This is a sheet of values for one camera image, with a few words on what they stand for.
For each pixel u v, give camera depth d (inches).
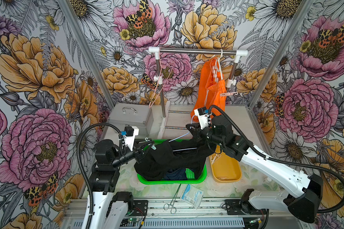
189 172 33.9
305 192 15.5
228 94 24.8
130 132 21.5
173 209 29.3
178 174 31.4
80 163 17.5
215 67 31.8
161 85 33.4
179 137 27.1
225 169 34.0
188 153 29.3
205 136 23.5
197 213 28.8
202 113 23.5
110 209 23.5
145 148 24.6
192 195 30.6
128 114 38.0
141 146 22.6
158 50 27.1
